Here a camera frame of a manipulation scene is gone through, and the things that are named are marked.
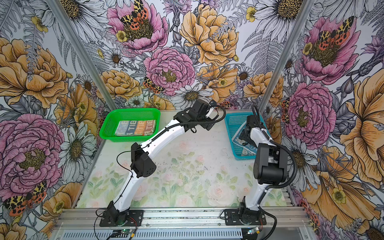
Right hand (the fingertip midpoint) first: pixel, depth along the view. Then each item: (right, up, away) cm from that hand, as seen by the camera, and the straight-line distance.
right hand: (250, 144), depth 95 cm
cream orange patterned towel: (-76, +10, +11) cm, 78 cm away
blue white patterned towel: (0, -4, +4) cm, 6 cm away
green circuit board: (-67, -38, -24) cm, 80 cm away
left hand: (-29, +16, -7) cm, 33 cm away
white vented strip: (-77, -39, -25) cm, 90 cm away
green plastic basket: (-94, +9, +9) cm, 95 cm away
